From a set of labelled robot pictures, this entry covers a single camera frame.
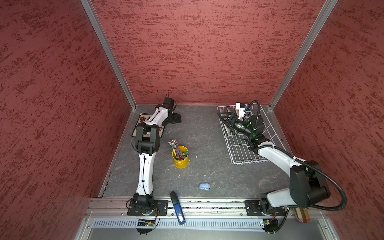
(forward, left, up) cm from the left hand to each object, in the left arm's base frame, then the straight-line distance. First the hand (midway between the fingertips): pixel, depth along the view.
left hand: (173, 123), depth 106 cm
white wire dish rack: (-22, -44, 0) cm, 49 cm away
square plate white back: (-23, +3, +32) cm, 39 cm away
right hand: (-16, -27, +26) cm, 41 cm away
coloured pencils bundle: (-27, -6, +10) cm, 29 cm away
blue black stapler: (-53, -8, +1) cm, 54 cm away
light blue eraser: (-43, -22, 0) cm, 48 cm away
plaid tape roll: (-55, -69, 0) cm, 88 cm away
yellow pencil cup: (-32, -10, +5) cm, 34 cm away
